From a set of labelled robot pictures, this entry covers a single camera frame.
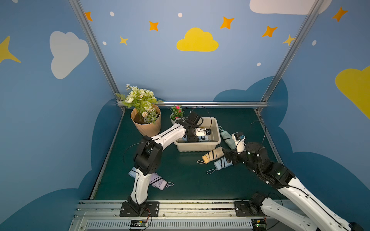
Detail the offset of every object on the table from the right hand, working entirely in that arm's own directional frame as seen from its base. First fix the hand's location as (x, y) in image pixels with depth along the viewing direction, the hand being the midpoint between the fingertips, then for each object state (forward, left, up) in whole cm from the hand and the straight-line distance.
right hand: (232, 144), depth 73 cm
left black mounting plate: (-28, +40, -22) cm, 54 cm away
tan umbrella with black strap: (+4, +7, -20) cm, 22 cm away
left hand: (+18, +19, -13) cm, 29 cm away
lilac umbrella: (-14, +41, -21) cm, 48 cm away
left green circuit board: (-35, +46, -25) cm, 63 cm away
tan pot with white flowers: (+15, +51, -10) cm, 54 cm away
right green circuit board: (-31, -16, -27) cm, 44 cm away
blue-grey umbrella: (-1, +2, -21) cm, 22 cm away
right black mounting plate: (-26, -8, -13) cm, 30 cm away
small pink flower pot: (+31, +33, -11) cm, 46 cm away
